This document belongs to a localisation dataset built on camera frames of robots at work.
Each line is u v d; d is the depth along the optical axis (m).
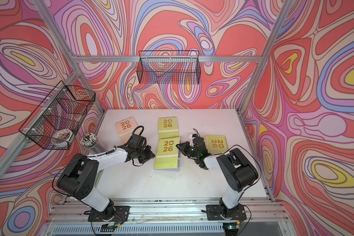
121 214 0.73
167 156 0.89
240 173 0.47
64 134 0.70
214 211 0.73
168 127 1.08
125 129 1.07
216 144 0.98
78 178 0.45
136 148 0.74
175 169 0.88
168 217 0.73
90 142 0.80
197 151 0.74
